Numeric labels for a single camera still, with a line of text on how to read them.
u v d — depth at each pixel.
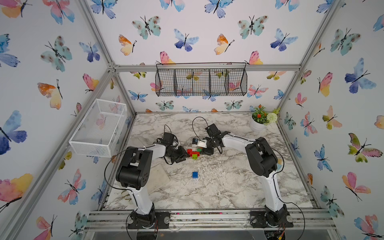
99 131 0.86
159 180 0.87
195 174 0.87
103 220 0.75
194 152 0.96
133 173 0.49
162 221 0.73
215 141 0.77
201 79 0.98
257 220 0.74
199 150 0.95
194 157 0.95
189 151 0.96
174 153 0.85
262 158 0.56
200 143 0.88
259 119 0.99
